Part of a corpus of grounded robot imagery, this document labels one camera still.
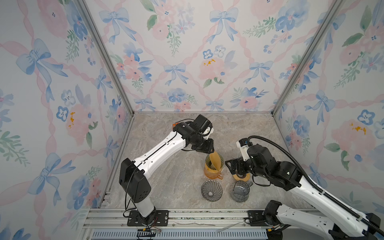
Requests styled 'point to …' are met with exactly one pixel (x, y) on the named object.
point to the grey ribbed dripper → (211, 190)
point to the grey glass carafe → (241, 191)
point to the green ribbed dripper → (209, 164)
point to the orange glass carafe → (212, 175)
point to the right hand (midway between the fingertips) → (232, 159)
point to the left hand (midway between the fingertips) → (213, 149)
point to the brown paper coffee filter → (216, 160)
